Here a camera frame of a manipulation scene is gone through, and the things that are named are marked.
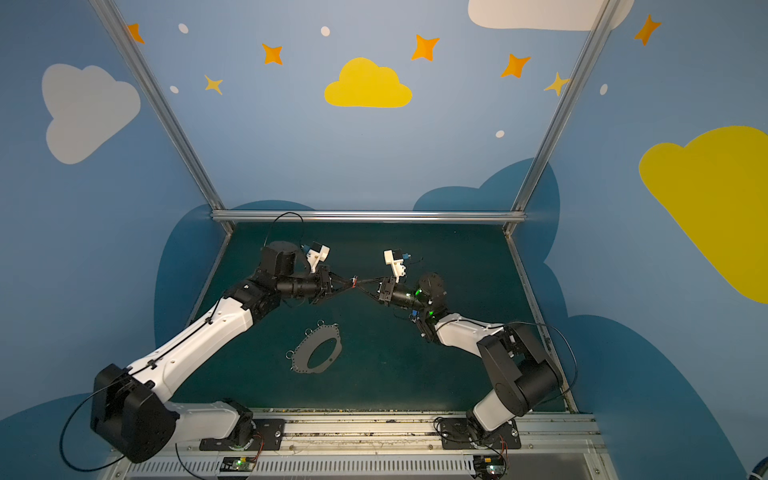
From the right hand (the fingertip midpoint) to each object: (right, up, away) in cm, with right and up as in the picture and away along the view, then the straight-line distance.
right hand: (357, 285), depth 73 cm
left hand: (0, 0, -1) cm, 1 cm away
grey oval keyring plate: (-19, -23, +15) cm, 33 cm away
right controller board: (+32, -44, -2) cm, 55 cm away
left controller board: (-29, -43, -3) cm, 52 cm away
